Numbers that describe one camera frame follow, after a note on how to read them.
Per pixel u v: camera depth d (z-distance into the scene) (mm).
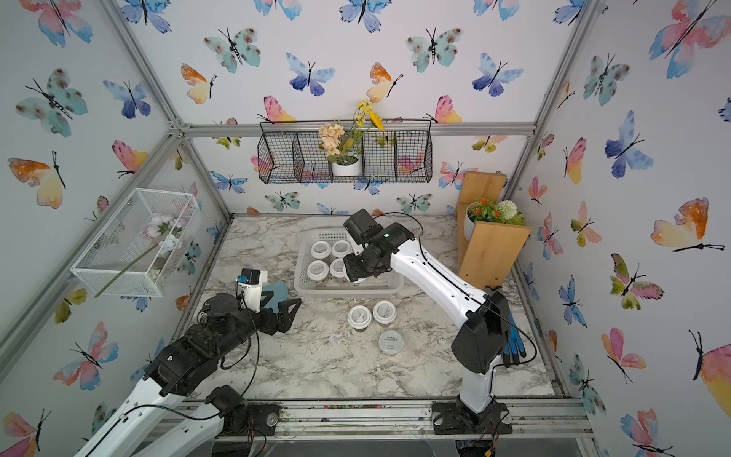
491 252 850
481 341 521
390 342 825
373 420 753
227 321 514
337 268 953
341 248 1005
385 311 866
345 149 870
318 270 953
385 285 986
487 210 885
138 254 625
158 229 742
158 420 463
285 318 622
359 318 850
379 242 548
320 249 995
